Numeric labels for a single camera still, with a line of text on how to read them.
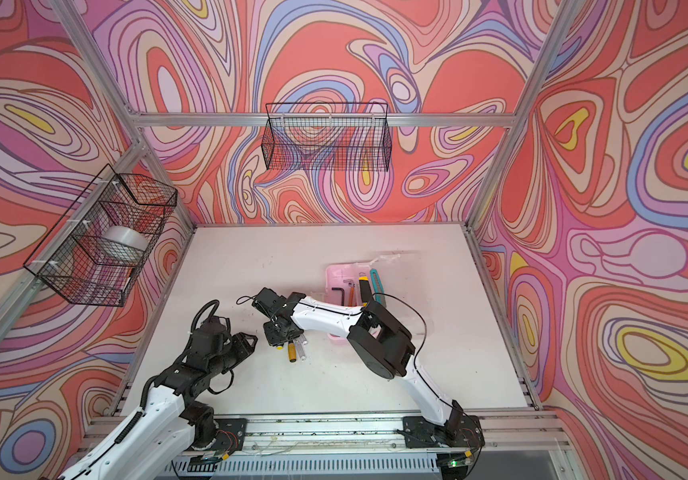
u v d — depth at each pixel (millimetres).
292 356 856
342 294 988
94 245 679
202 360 627
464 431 725
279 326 655
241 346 740
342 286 1009
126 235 740
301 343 885
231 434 727
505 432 760
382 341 549
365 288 920
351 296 986
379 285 925
